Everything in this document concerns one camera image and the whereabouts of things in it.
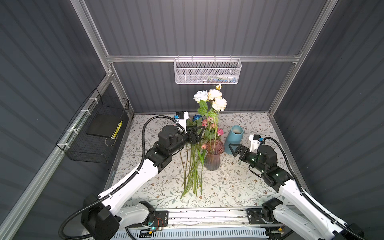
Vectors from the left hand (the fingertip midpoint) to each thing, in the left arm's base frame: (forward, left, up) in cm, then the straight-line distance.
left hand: (203, 129), depth 67 cm
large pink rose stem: (+27, -3, -27) cm, 38 cm away
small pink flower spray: (+23, -6, -26) cm, 35 cm away
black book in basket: (+7, +50, -5) cm, 51 cm away
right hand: (-2, -17, -13) cm, 22 cm away
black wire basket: (+1, +55, -6) cm, 55 cm away
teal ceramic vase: (+7, -18, -15) cm, 25 cm away
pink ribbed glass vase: (0, -6, -17) cm, 19 cm away
